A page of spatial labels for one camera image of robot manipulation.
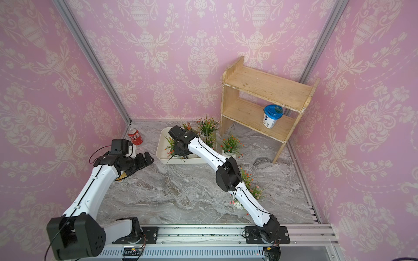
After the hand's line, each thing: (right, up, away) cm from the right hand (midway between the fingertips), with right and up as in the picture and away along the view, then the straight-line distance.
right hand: (181, 151), depth 96 cm
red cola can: (-29, +9, +5) cm, 31 cm away
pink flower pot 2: (+18, +6, -1) cm, 19 cm away
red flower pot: (+4, +14, +1) cm, 15 cm away
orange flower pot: (+29, +2, -4) cm, 30 cm away
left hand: (-15, -5, -13) cm, 20 cm away
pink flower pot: (+15, +15, +1) cm, 22 cm away
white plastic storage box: (-16, +4, +14) cm, 21 cm away
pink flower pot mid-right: (-6, +1, -2) cm, 6 cm away
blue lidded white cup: (+49, +21, -13) cm, 55 cm away
